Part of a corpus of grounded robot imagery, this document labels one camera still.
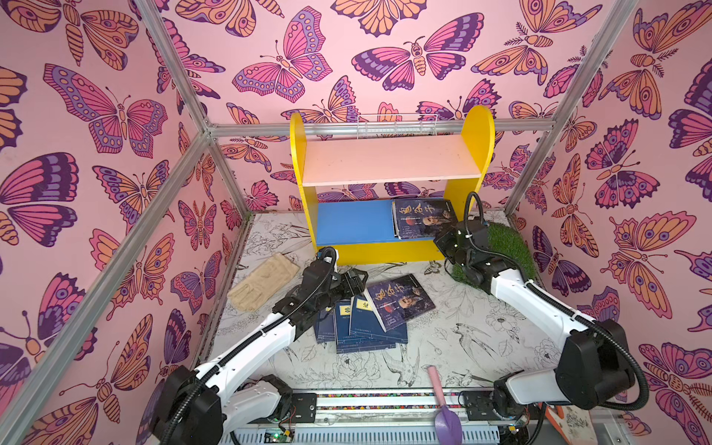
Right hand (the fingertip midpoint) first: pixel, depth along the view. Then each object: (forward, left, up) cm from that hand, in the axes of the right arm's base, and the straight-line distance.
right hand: (435, 228), depth 84 cm
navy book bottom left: (-23, +34, -19) cm, 45 cm away
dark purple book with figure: (+8, +4, -5) cm, 10 cm away
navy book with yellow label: (-23, +22, -18) cm, 36 cm away
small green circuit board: (-50, +45, -26) cm, 72 cm away
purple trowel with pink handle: (-48, +1, -21) cm, 53 cm away
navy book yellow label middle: (-28, +27, -19) cm, 43 cm away
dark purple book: (-14, +11, -19) cm, 26 cm away
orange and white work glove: (-47, -32, -22) cm, 61 cm away
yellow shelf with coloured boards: (+18, +26, +3) cm, 32 cm away
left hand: (-14, +22, -4) cm, 27 cm away
